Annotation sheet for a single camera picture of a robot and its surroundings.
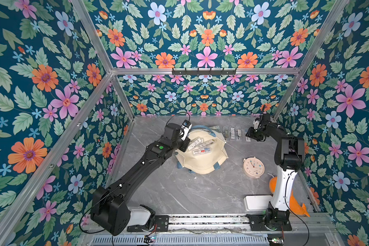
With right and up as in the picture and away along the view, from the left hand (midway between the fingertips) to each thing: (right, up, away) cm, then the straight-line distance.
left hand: (188, 136), depth 80 cm
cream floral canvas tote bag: (+9, -17, +13) cm, 23 cm away
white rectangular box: (+35, -34, -3) cm, 49 cm away
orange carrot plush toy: (+54, -35, -4) cm, 64 cm away
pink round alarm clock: (+38, -19, +11) cm, 44 cm away
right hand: (+45, +1, +27) cm, 53 cm away
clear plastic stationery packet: (+5, -7, +19) cm, 21 cm away
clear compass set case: (+40, -3, +24) cm, 47 cm away
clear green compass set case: (+25, +2, +28) cm, 37 cm away
